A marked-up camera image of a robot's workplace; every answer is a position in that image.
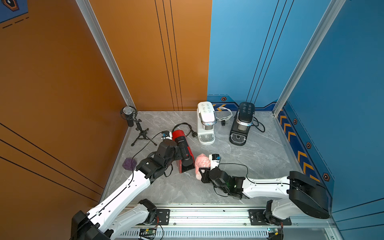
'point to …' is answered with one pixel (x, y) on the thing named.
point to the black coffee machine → (243, 121)
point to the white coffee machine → (206, 118)
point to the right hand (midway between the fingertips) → (198, 170)
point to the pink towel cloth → (201, 161)
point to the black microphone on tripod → (129, 113)
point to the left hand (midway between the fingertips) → (179, 145)
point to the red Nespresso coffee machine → (187, 162)
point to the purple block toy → (127, 163)
